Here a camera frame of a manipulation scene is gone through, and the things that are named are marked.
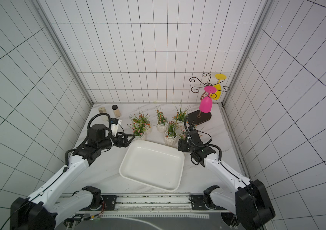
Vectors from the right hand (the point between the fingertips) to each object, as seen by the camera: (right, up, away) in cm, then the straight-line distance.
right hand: (185, 139), depth 87 cm
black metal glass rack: (+12, +13, +20) cm, 27 cm away
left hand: (-34, +3, -8) cm, 35 cm away
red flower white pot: (-9, +2, +5) cm, 10 cm away
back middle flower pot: (-15, +11, +5) cm, 19 cm away
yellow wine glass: (+17, +27, -8) cm, 32 cm away
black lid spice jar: (-50, +18, +19) cm, 56 cm away
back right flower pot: (-2, +14, +7) cm, 16 cm away
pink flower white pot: (-2, +3, -6) cm, 8 cm away
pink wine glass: (+14, +23, +3) cm, 27 cm away
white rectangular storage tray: (-17, -16, -2) cm, 23 cm away
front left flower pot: (-30, +9, +2) cm, 31 cm away
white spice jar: (-59, +19, +15) cm, 63 cm away
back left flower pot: (-27, +12, +5) cm, 31 cm away
